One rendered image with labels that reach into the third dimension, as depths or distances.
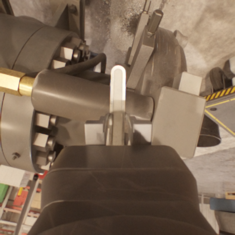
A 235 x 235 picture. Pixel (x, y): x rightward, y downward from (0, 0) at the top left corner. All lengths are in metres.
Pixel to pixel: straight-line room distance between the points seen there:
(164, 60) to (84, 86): 0.23
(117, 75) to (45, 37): 0.45
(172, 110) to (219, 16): 0.87
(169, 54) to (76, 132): 0.38
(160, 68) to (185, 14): 0.69
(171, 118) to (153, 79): 0.15
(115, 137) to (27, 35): 0.48
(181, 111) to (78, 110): 0.17
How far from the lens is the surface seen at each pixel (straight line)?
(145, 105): 0.29
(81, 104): 0.28
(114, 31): 1.16
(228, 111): 1.22
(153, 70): 0.42
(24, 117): 0.50
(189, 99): 0.30
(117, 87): 0.16
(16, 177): 4.39
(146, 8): 0.74
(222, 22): 1.14
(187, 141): 0.30
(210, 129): 1.48
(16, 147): 0.56
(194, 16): 1.09
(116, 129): 0.17
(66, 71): 0.41
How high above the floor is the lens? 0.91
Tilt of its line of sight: 25 degrees down
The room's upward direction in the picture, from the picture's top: 168 degrees counter-clockwise
